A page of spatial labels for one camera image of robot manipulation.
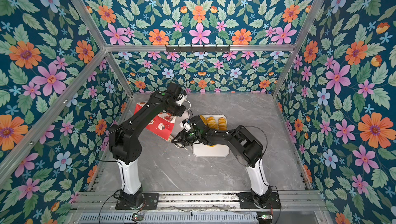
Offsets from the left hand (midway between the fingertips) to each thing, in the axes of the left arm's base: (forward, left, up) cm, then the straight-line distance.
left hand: (183, 108), depth 88 cm
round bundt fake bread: (-25, -15, +2) cm, 29 cm away
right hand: (-17, +6, -8) cm, 20 cm away
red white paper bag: (-9, +11, -3) cm, 14 cm away
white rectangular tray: (-19, -9, -18) cm, 28 cm away
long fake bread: (-2, -24, -16) cm, 29 cm away
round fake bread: (-3, -17, -13) cm, 22 cm away
